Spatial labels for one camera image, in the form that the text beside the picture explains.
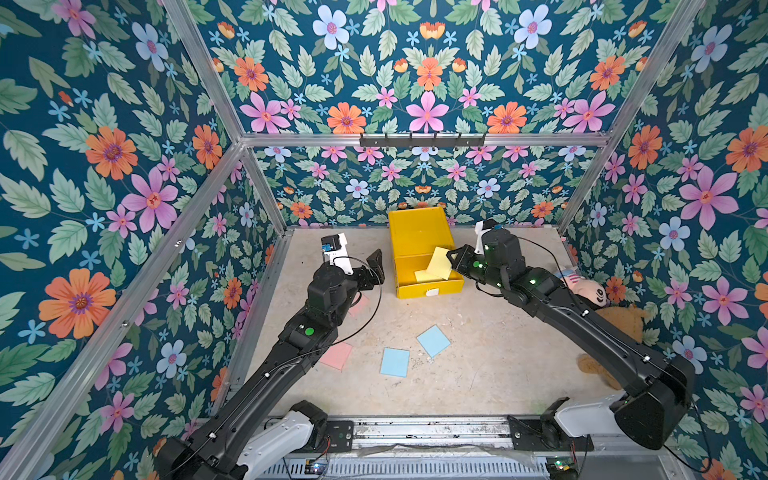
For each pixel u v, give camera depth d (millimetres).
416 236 891
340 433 737
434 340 909
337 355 887
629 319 815
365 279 627
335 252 586
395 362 866
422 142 932
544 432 666
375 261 625
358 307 625
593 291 907
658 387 400
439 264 765
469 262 652
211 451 389
